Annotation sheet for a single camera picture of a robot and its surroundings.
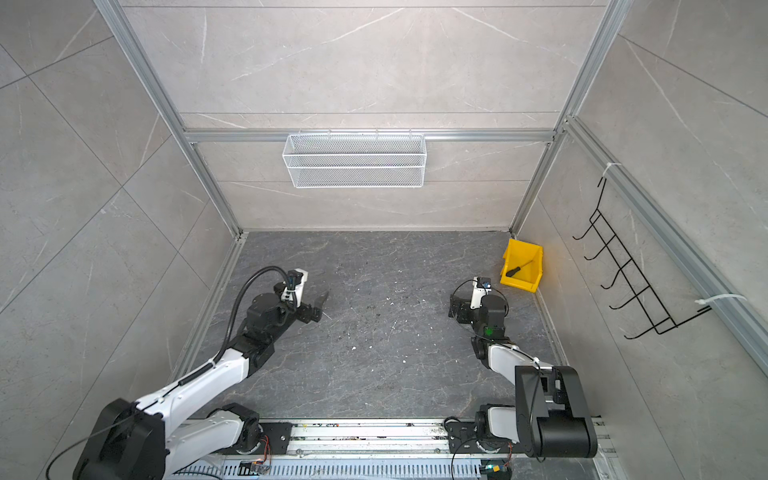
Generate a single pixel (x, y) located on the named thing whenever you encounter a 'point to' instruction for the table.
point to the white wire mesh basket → (354, 160)
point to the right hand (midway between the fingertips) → (466, 293)
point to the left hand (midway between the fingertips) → (312, 281)
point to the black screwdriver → (511, 272)
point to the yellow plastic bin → (520, 254)
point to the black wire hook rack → (651, 312)
